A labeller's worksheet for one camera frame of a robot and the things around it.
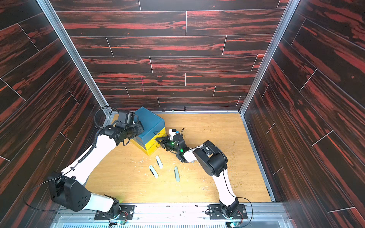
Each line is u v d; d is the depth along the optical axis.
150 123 0.89
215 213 0.73
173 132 0.91
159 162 0.93
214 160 0.56
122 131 0.57
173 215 0.72
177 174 0.86
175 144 0.75
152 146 0.91
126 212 0.73
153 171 0.88
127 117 0.61
